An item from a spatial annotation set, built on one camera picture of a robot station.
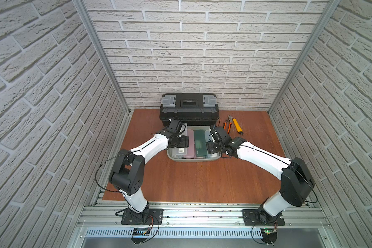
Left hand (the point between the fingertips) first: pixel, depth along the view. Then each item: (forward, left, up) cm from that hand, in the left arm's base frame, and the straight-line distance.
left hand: (185, 140), depth 92 cm
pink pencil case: (-3, -3, -6) cm, 7 cm away
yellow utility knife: (+17, -39, -8) cm, 43 cm away
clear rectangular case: (-7, +3, -1) cm, 8 cm away
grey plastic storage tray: (-9, -14, -7) cm, 18 cm away
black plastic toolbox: (+20, -4, +7) cm, 22 cm away
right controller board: (-47, -40, -10) cm, 63 cm away
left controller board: (-46, +21, -13) cm, 52 cm away
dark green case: (+1, -9, -4) cm, 10 cm away
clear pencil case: (-4, +8, -7) cm, 12 cm away
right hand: (-4, -17, +3) cm, 17 cm away
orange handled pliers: (+25, -34, -7) cm, 42 cm away
